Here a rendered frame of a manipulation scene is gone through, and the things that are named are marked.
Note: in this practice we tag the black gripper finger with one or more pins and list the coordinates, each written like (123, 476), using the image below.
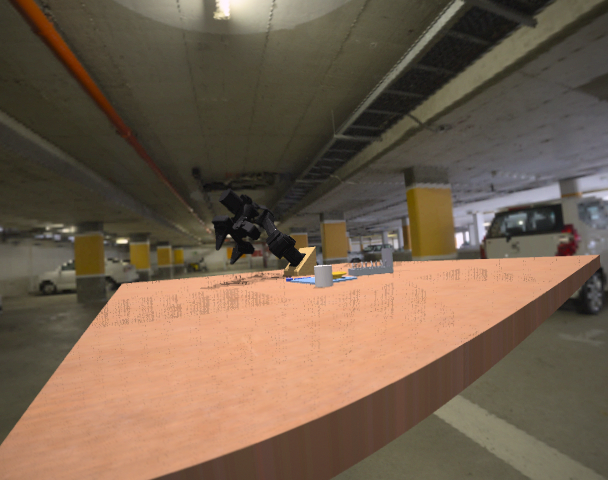
(221, 231)
(237, 253)

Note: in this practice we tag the light blue flat mat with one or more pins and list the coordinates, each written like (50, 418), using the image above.
(312, 280)

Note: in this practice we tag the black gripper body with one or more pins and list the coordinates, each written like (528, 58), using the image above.
(237, 234)

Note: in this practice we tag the grey cylinder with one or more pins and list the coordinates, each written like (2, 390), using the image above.
(323, 276)

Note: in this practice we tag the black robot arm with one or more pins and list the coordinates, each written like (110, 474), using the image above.
(281, 245)

